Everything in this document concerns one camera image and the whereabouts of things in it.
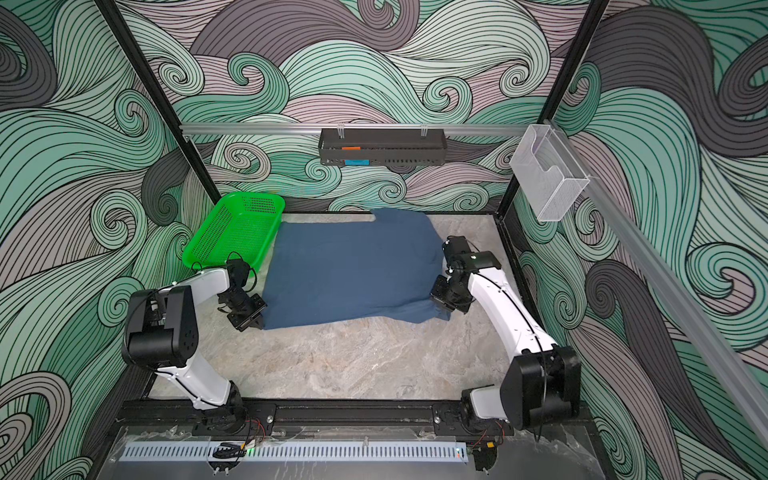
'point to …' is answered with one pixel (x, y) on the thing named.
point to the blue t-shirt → (334, 273)
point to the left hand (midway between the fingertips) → (264, 321)
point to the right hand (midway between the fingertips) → (442, 305)
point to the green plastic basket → (242, 227)
